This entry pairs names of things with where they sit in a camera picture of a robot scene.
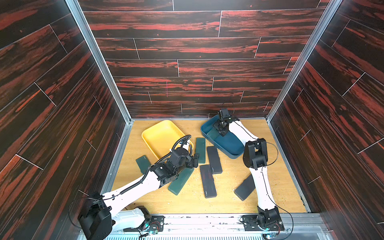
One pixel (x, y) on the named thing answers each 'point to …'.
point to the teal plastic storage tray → (229, 145)
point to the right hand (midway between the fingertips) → (218, 127)
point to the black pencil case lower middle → (208, 181)
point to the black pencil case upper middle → (214, 160)
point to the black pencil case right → (245, 188)
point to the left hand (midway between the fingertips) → (193, 154)
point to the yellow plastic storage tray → (161, 137)
